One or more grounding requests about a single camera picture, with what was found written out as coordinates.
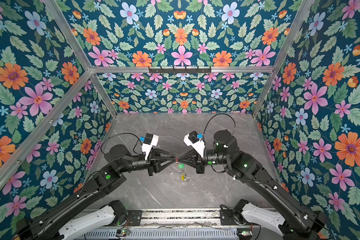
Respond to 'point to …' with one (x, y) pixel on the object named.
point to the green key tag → (181, 166)
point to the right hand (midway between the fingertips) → (180, 158)
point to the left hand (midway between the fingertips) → (173, 159)
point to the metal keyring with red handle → (177, 160)
